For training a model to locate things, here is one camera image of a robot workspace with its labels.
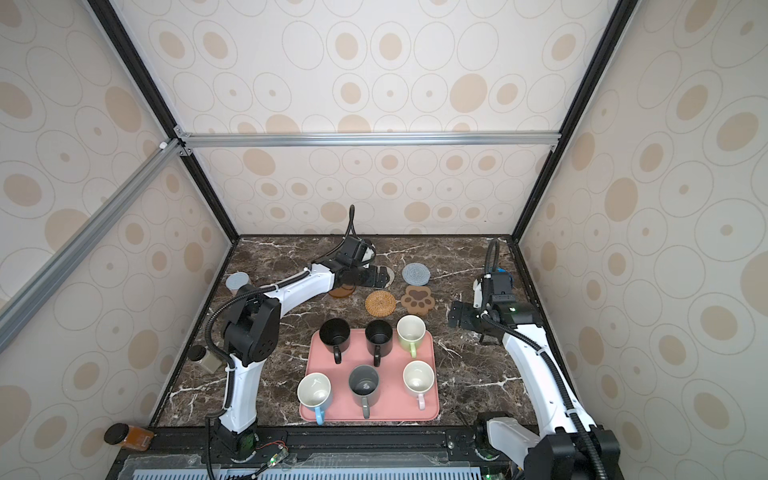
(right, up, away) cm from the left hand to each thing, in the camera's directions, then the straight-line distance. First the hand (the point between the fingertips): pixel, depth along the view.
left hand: (387, 272), depth 95 cm
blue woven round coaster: (+10, -1, +14) cm, 18 cm away
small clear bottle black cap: (-51, -22, -14) cm, 57 cm away
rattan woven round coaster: (-2, -11, +5) cm, 12 cm away
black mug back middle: (-2, -20, -5) cm, 21 cm away
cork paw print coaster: (+10, -10, +5) cm, 15 cm away
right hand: (+22, -12, -14) cm, 29 cm away
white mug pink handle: (+9, -28, -14) cm, 33 cm away
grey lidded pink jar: (-51, -3, +5) cm, 51 cm away
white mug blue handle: (-19, -31, -16) cm, 40 cm away
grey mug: (-6, -30, -13) cm, 33 cm away
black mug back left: (-15, -18, -7) cm, 25 cm away
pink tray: (+4, -32, -12) cm, 35 cm away
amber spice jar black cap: (-59, -37, -27) cm, 74 cm away
